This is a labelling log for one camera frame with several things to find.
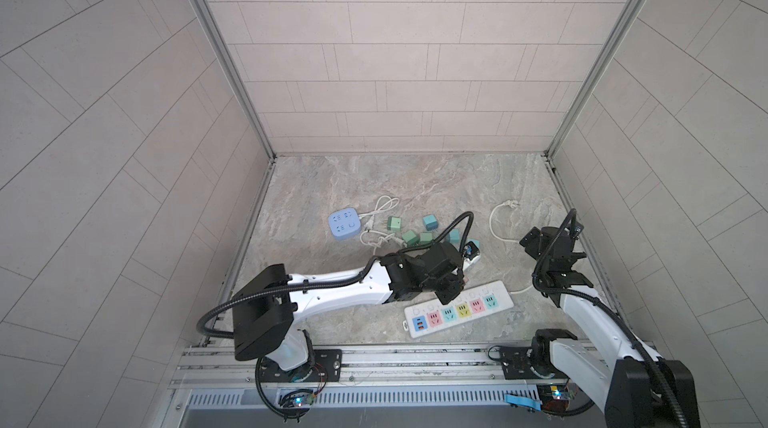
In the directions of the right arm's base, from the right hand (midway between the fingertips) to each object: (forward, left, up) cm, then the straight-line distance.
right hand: (538, 236), depth 87 cm
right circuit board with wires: (-37, +7, -8) cm, 39 cm away
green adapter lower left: (+4, +37, -3) cm, 37 cm away
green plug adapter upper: (+10, +42, -4) cm, 44 cm away
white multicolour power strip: (-19, +34, -4) cm, 39 cm away
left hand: (-14, +24, +5) cm, 28 cm away
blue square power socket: (+10, +58, -2) cm, 59 cm away
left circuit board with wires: (-34, +65, -3) cm, 74 cm away
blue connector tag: (-38, +16, -4) cm, 41 cm away
